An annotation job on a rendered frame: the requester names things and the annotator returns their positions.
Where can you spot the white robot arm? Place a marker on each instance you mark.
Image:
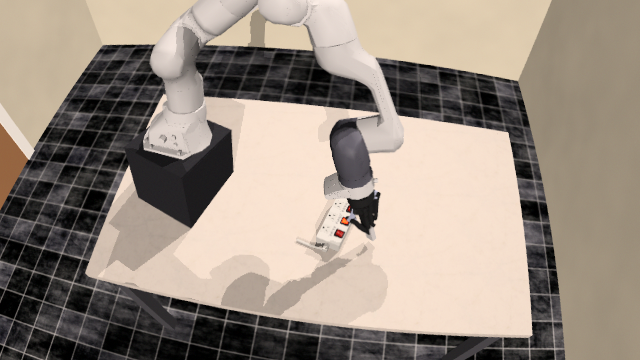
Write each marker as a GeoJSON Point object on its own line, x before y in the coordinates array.
{"type": "Point", "coordinates": [337, 50]}

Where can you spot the white power strip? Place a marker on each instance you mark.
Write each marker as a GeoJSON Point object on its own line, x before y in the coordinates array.
{"type": "Point", "coordinates": [334, 228]}

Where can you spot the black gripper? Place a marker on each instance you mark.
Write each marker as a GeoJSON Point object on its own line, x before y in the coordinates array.
{"type": "Point", "coordinates": [368, 222]}

